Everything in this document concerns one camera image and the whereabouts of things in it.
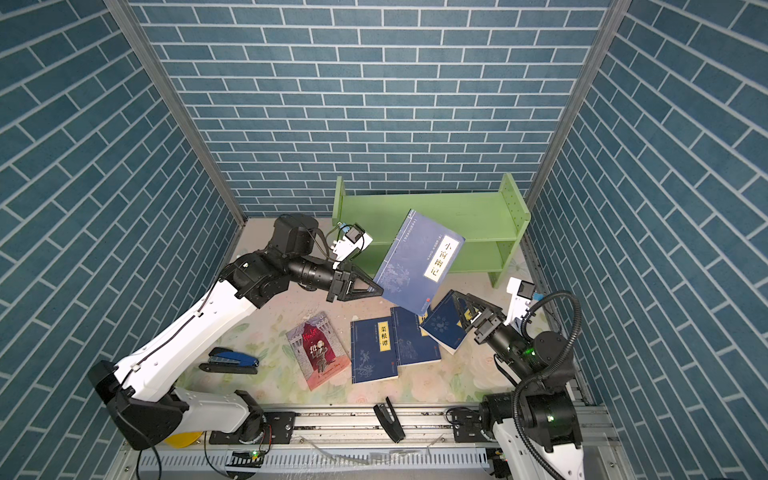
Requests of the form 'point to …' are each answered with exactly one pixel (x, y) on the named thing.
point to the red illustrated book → (318, 350)
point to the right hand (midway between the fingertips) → (454, 295)
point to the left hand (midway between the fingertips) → (377, 293)
